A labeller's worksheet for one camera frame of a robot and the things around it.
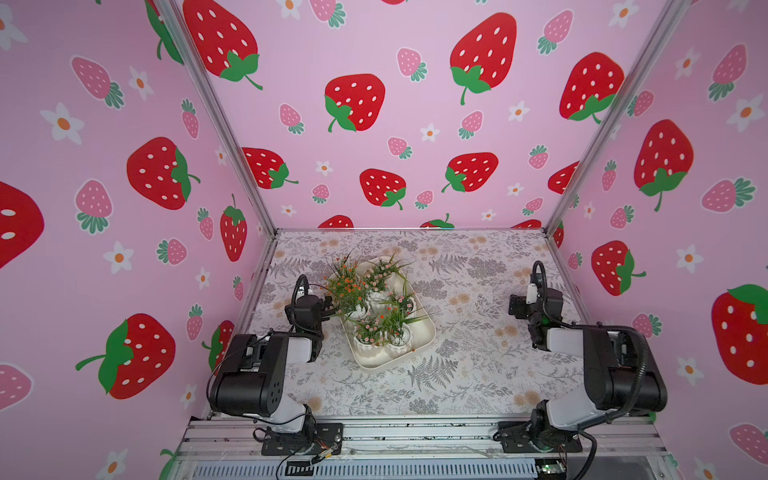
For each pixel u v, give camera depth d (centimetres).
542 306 73
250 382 45
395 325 82
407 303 89
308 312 71
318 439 73
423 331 93
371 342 77
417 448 73
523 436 74
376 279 88
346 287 88
